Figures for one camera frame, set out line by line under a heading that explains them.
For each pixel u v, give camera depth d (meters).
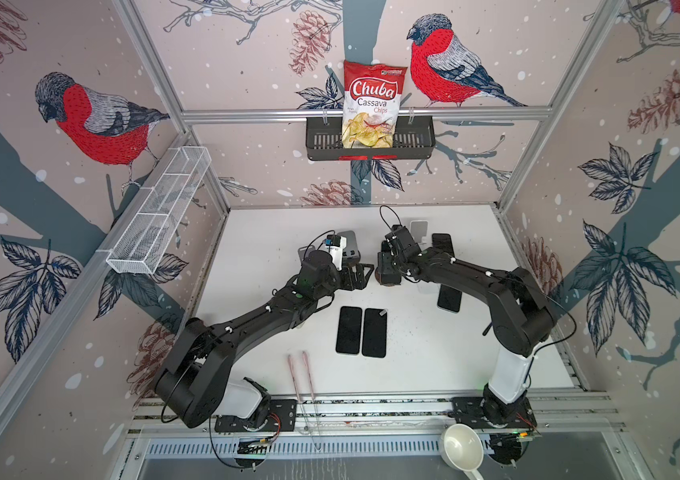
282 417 0.73
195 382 0.42
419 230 1.03
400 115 0.86
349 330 0.89
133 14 0.72
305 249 0.97
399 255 0.75
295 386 0.79
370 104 0.84
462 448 0.69
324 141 0.95
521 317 0.49
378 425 0.73
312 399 0.76
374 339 0.86
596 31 0.75
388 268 0.86
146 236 0.73
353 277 0.74
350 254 1.00
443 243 1.11
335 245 0.75
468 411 0.73
